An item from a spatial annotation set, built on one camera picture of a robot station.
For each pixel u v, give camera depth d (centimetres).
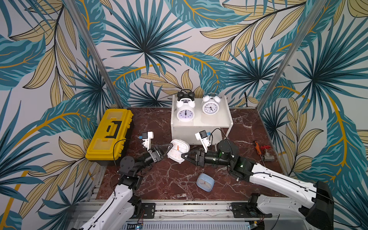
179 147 63
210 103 68
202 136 59
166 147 59
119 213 56
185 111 65
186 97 69
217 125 68
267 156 90
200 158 56
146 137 63
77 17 70
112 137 82
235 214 73
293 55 86
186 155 60
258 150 95
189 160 59
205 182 77
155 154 57
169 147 60
